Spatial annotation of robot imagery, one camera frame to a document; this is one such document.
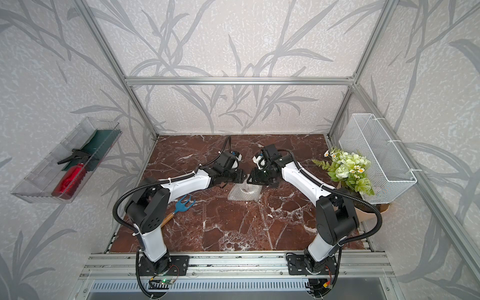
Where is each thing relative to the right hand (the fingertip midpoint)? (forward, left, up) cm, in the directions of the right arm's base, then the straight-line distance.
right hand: (249, 180), depth 84 cm
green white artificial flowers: (-5, -37, +17) cm, 41 cm away
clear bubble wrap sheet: (-3, +2, -5) cm, 6 cm away
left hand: (+6, +3, -5) cm, 8 cm away
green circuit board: (-37, +32, -12) cm, 50 cm away
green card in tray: (+4, +59, +20) cm, 63 cm away
